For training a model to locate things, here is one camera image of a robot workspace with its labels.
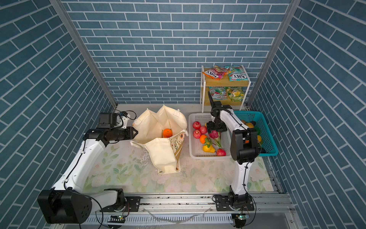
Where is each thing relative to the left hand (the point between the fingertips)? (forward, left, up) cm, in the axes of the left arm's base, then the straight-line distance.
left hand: (136, 131), depth 80 cm
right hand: (+9, -47, -11) cm, 49 cm away
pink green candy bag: (+34, -53, -1) cm, 63 cm away
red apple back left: (+15, -36, -14) cm, 41 cm away
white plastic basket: (0, -35, -19) cm, 40 cm away
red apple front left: (+7, -36, -14) cm, 39 cm away
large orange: (+9, -15, -16) cm, 24 cm away
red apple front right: (-7, -50, -13) cm, 52 cm away
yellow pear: (-5, -44, -14) cm, 47 cm away
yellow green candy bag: (+33, -66, -1) cm, 74 cm away
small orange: (+4, -40, -15) cm, 43 cm away
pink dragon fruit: (+2, -48, -9) cm, 49 cm away
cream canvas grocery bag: (+6, -5, -5) cm, 9 cm away
